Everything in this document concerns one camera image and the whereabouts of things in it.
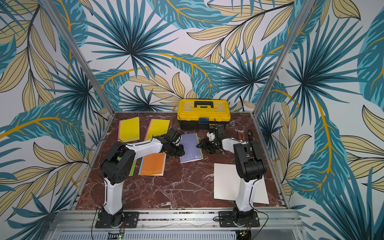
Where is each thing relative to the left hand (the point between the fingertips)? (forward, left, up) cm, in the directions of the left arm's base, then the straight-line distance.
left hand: (183, 154), depth 95 cm
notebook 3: (-15, -27, -2) cm, 31 cm away
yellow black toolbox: (+21, -11, +15) cm, 28 cm away
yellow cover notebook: (+18, +39, 0) cm, 43 cm away
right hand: (+5, -10, +1) cm, 12 cm away
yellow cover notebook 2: (+23, +21, -2) cm, 31 cm away
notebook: (-23, +16, +32) cm, 43 cm away
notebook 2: (-7, +18, 0) cm, 19 cm away
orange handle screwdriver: (+16, -39, -1) cm, 42 cm away
